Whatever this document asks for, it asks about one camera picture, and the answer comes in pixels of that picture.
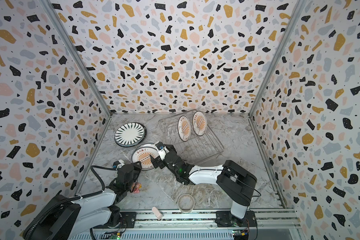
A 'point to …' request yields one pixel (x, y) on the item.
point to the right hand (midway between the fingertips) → (155, 148)
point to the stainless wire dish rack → (197, 147)
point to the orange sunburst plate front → (142, 154)
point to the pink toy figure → (136, 187)
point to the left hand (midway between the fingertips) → (142, 159)
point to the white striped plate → (130, 134)
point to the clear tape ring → (185, 202)
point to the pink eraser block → (157, 213)
